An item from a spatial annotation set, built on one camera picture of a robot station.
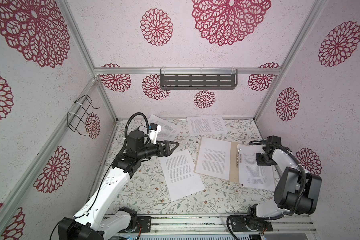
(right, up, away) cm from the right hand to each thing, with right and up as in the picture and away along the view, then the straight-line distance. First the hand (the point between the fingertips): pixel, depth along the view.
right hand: (266, 159), depth 88 cm
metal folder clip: (-13, -1, +9) cm, 16 cm away
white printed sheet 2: (-51, -12, +1) cm, 52 cm away
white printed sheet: (-32, +22, +29) cm, 49 cm away
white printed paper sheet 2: (-8, -10, +3) cm, 13 cm away
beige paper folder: (-16, -3, +8) cm, 18 cm away
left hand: (-55, +9, -17) cm, 58 cm away
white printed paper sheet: (-29, -1, +9) cm, 30 cm away
